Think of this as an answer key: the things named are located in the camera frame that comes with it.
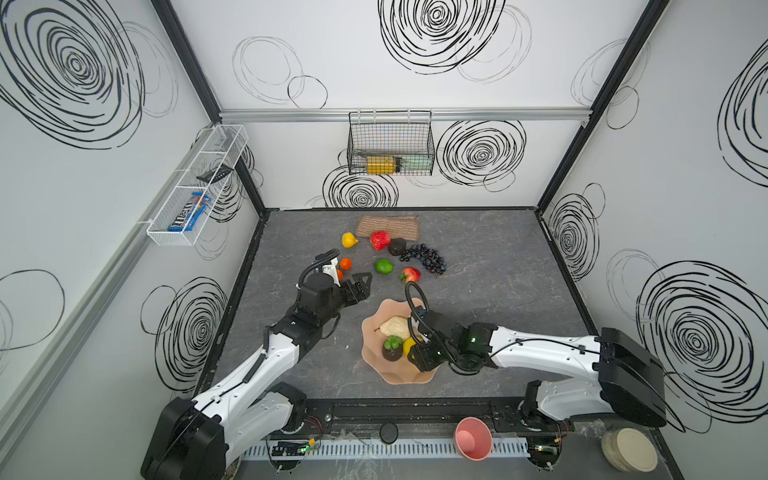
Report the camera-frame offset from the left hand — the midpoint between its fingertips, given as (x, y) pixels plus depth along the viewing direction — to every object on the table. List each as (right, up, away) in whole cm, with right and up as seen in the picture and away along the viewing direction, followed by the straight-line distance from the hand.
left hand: (363, 278), depth 80 cm
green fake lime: (+5, +1, +19) cm, 19 cm away
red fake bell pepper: (+4, +10, +23) cm, 26 cm away
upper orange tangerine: (-8, +2, +21) cm, 23 cm away
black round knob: (+7, -31, -17) cm, 36 cm away
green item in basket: (+15, +33, +6) cm, 37 cm away
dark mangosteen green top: (+8, -18, -2) cm, 20 cm away
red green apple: (+14, -1, +16) cm, 21 cm away
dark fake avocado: (+9, +8, +24) cm, 27 cm away
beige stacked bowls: (+59, -35, -16) cm, 71 cm away
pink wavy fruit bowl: (+10, -25, 0) cm, 27 cm away
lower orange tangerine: (-10, -1, +17) cm, 20 cm away
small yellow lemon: (-8, +10, +25) cm, 28 cm away
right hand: (+13, -20, -1) cm, 24 cm away
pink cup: (+27, -37, -10) cm, 47 cm away
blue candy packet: (-41, +15, -11) cm, 45 cm away
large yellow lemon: (+12, -18, -1) cm, 21 cm away
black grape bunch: (+21, +4, +21) cm, 30 cm away
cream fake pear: (+9, -14, +2) cm, 16 cm away
